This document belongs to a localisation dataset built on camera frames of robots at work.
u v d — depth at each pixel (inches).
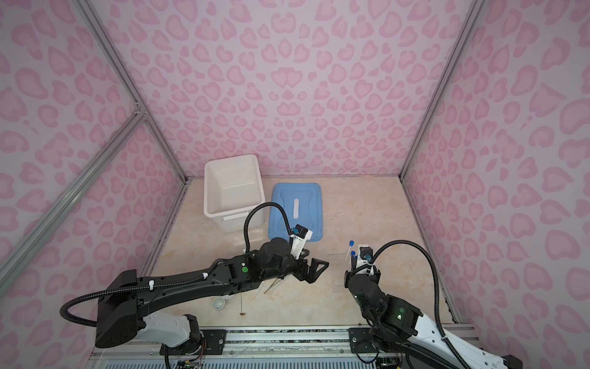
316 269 24.9
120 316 15.1
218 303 31.8
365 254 24.7
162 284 17.9
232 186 44.7
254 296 32.4
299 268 25.0
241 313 31.3
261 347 28.5
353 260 29.5
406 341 21.1
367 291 21.3
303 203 43.5
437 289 21.1
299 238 25.1
